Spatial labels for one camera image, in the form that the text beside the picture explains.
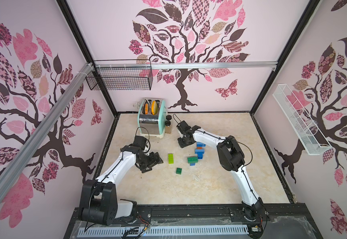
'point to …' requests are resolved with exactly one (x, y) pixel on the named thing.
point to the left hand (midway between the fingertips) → (156, 167)
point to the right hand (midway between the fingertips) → (183, 144)
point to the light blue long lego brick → (199, 151)
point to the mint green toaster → (152, 117)
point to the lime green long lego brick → (171, 159)
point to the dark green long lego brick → (192, 160)
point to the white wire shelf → (304, 129)
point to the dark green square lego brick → (178, 171)
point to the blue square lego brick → (200, 156)
